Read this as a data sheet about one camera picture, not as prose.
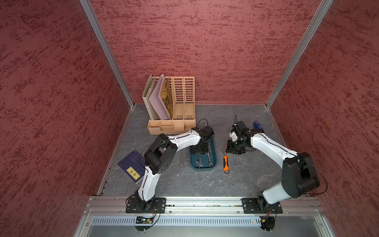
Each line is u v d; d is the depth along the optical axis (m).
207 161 0.90
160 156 0.52
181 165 0.87
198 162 0.89
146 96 0.83
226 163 0.88
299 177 0.44
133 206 0.73
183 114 1.14
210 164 0.88
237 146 0.74
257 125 1.03
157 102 0.88
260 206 0.66
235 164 0.89
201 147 0.79
